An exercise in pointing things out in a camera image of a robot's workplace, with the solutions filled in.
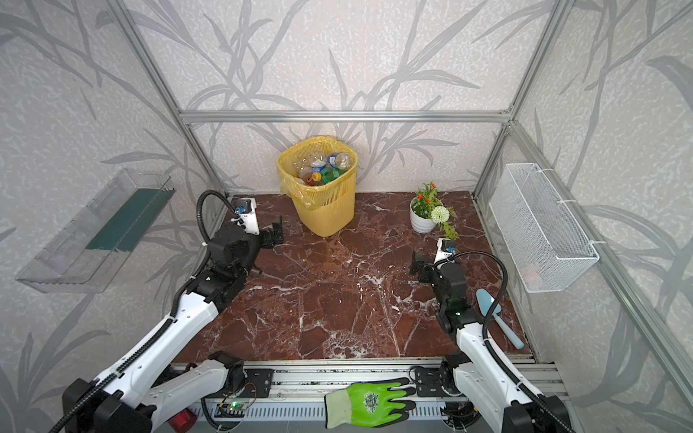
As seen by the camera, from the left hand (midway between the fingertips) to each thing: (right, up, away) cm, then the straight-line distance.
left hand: (268, 206), depth 74 cm
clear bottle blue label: (+19, +17, +22) cm, 33 cm away
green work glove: (+28, -52, -5) cm, 59 cm away
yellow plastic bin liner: (+8, +4, +10) cm, 13 cm away
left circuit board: (-9, -55, -3) cm, 56 cm away
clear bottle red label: (+9, +10, +17) cm, 22 cm away
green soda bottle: (+15, +12, +19) cm, 27 cm away
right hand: (+47, -12, +9) cm, 50 cm away
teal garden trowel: (+61, -27, +1) cm, 67 cm away
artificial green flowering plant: (+50, +2, +24) cm, 56 cm away
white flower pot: (+49, -6, +27) cm, 56 cm away
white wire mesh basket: (+69, -10, -13) cm, 71 cm away
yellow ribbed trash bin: (+13, -1, +21) cm, 25 cm away
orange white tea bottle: (+10, +16, +24) cm, 30 cm away
